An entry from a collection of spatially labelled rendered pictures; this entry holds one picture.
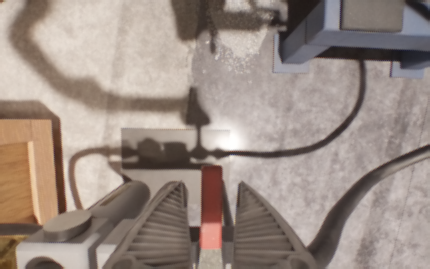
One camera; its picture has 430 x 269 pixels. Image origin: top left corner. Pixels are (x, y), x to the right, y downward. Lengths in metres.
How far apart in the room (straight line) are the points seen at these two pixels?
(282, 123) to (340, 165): 0.30
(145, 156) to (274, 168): 0.51
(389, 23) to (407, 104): 0.50
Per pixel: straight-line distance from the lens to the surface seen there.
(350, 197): 0.45
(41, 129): 0.79
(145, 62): 0.71
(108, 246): 0.25
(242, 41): 0.70
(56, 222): 0.30
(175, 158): 0.65
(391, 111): 0.97
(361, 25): 0.55
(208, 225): 0.17
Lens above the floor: 0.63
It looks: 85 degrees down
